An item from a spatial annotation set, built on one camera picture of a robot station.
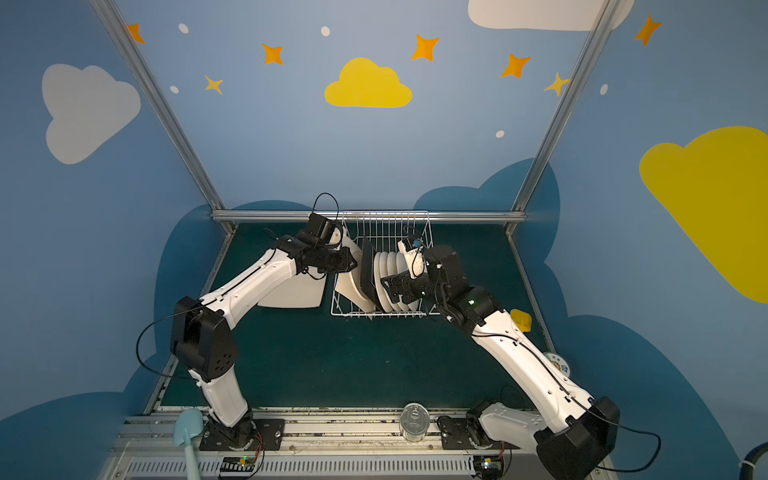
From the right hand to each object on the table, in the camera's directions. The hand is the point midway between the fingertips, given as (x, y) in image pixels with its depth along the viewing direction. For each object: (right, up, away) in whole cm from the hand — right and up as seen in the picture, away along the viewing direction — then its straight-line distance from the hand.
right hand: (399, 270), depth 74 cm
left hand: (-13, +2, +14) cm, 19 cm away
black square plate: (-9, -2, +14) cm, 17 cm away
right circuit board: (+23, -49, 0) cm, 54 cm away
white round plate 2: (-4, -2, +13) cm, 13 cm away
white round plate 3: (+6, -12, +21) cm, 25 cm away
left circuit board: (-40, -48, 0) cm, 63 cm away
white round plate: (-6, -4, +11) cm, 13 cm away
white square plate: (-14, -4, +10) cm, 18 cm away
